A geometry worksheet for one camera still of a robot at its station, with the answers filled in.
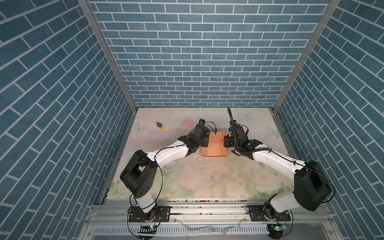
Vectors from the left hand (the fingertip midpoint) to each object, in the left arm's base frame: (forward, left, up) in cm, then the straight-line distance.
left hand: (205, 136), depth 90 cm
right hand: (0, -12, +2) cm, 12 cm away
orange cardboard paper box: (-2, -7, -10) cm, 13 cm away
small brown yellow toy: (+18, +32, -11) cm, 38 cm away
